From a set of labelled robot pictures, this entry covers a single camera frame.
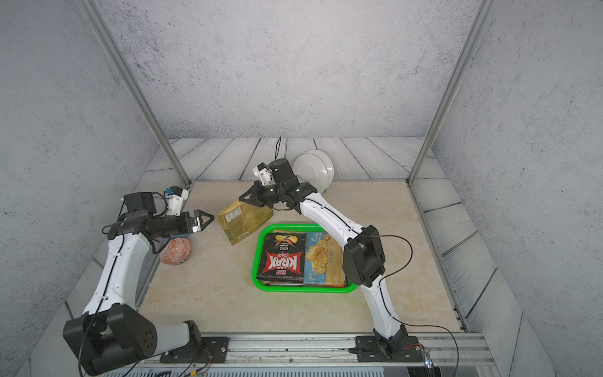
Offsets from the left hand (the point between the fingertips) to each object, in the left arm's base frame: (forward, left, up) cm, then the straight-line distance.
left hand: (205, 217), depth 79 cm
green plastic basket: (-9, -30, -12) cm, 34 cm away
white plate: (+30, -38, -5) cm, 49 cm away
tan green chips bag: (+5, -10, -7) cm, 13 cm away
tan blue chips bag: (-10, -40, -13) cm, 43 cm away
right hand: (+2, -12, +6) cm, 13 cm away
